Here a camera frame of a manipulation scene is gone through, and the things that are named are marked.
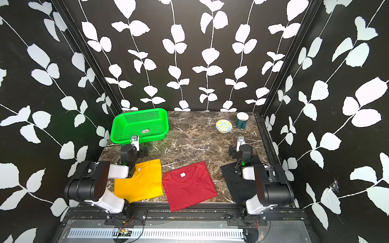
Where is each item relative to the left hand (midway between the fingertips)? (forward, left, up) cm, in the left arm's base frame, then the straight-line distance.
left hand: (139, 141), depth 95 cm
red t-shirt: (-27, -31, -7) cm, 42 cm away
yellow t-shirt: (-25, -7, -7) cm, 27 cm away
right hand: (-3, -64, +1) cm, 64 cm away
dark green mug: (+13, -69, +2) cm, 70 cm away
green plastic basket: (+21, 0, -8) cm, 22 cm away
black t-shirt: (-31, -60, -5) cm, 68 cm away
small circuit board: (-47, -1, -8) cm, 48 cm away
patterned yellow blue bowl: (+15, -57, -6) cm, 60 cm away
